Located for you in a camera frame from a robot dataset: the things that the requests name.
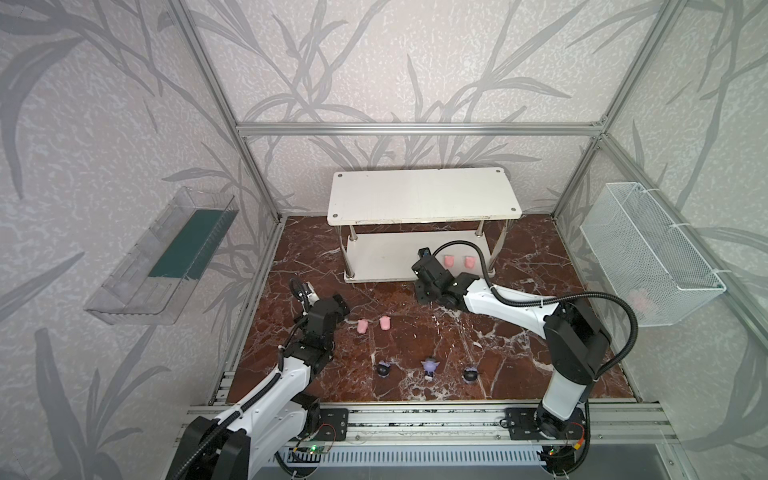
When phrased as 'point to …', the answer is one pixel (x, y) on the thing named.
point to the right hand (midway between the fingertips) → (421, 277)
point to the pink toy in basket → (641, 301)
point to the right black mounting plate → (522, 425)
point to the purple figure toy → (430, 366)
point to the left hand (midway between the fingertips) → (331, 290)
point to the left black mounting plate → (334, 424)
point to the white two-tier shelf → (382, 217)
